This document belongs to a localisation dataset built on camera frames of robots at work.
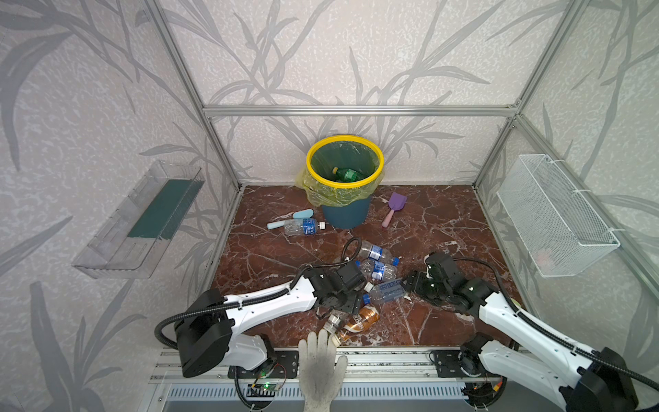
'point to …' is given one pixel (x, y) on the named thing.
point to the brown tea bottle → (367, 317)
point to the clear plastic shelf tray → (129, 242)
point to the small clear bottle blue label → (367, 250)
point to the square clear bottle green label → (335, 320)
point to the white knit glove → (320, 374)
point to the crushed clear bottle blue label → (377, 270)
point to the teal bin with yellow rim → (348, 151)
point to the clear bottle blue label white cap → (303, 227)
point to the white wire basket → (560, 230)
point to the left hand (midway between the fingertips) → (352, 296)
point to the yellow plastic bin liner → (322, 195)
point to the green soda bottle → (347, 175)
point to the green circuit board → (269, 387)
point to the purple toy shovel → (396, 202)
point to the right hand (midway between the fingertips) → (405, 278)
